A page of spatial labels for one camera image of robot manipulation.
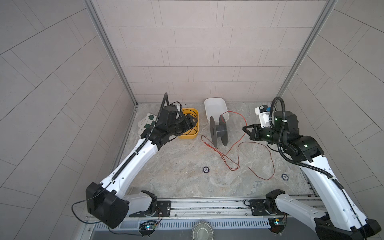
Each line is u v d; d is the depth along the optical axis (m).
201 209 0.72
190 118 0.67
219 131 0.87
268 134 0.54
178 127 0.62
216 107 1.12
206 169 0.84
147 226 0.64
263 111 0.57
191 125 0.64
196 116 1.05
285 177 0.81
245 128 0.65
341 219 0.36
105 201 0.36
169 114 0.53
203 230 0.66
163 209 0.70
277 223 0.68
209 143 0.95
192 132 0.96
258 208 0.71
